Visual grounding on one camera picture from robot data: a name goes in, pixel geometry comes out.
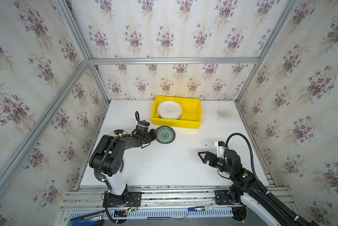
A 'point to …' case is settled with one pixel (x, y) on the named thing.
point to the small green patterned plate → (165, 134)
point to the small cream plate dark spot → (113, 133)
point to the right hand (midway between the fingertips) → (201, 156)
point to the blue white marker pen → (199, 208)
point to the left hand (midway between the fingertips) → (156, 133)
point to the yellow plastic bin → (192, 113)
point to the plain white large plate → (170, 109)
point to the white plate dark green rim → (176, 119)
